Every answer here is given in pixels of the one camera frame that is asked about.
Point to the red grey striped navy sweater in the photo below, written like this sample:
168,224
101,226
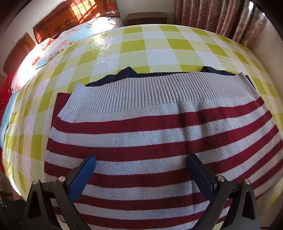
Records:
154,123

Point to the brown wooden nightstand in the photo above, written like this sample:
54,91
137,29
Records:
146,18

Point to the small plain wooden headboard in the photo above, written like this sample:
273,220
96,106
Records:
20,50

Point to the floral bed pillows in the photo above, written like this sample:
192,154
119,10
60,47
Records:
73,37

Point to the pink white pillow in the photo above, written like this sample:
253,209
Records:
28,62

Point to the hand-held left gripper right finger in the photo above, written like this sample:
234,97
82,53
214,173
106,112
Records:
200,177

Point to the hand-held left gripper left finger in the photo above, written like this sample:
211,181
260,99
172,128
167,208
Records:
80,177

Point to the large carved wooden headboard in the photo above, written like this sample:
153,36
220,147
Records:
73,17

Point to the red patterned blanket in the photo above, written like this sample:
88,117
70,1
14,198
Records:
6,88

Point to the yellow white checkered plastic tablecloth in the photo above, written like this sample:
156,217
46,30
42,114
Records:
154,48

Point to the plain light blue pillow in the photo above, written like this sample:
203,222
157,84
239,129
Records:
5,126

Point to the pink floral curtain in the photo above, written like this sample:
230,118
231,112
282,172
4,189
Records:
210,15

